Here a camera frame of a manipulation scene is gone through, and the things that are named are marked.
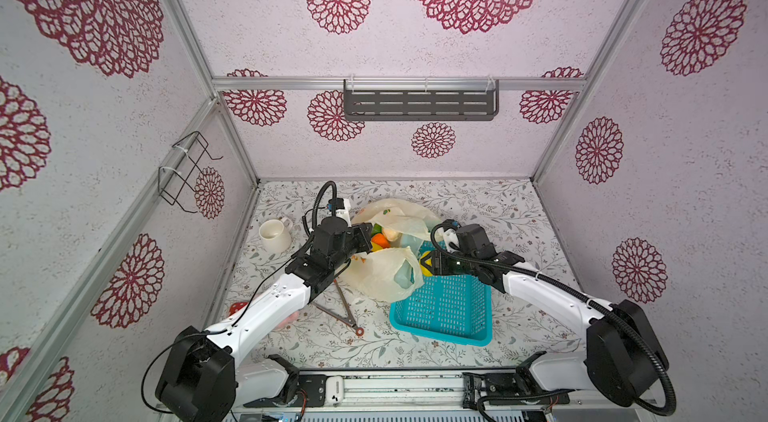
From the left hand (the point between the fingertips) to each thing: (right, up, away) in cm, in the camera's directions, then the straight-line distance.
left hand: (372, 229), depth 81 cm
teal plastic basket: (+23, -23, +7) cm, 34 cm away
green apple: (+1, -1, +19) cm, 19 cm away
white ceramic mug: (-33, -3, +17) cm, 37 cm away
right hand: (+16, -8, +4) cm, 18 cm away
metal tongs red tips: (-7, -26, +3) cm, 27 cm away
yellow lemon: (+14, -11, -1) cm, 18 cm away
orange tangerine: (+2, -5, +16) cm, 17 cm away
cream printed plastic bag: (+5, -11, -6) cm, 14 cm away
